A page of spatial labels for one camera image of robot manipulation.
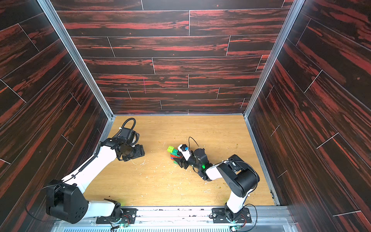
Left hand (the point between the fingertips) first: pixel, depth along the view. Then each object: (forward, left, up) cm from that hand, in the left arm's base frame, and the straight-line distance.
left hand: (141, 153), depth 85 cm
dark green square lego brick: (-3, -20, -4) cm, 21 cm away
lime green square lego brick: (+2, -17, +3) cm, 18 cm away
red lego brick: (0, -19, -2) cm, 20 cm away
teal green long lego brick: (0, -19, -2) cm, 19 cm away
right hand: (+4, -23, -4) cm, 23 cm away
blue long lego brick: (-1, -19, -3) cm, 19 cm away
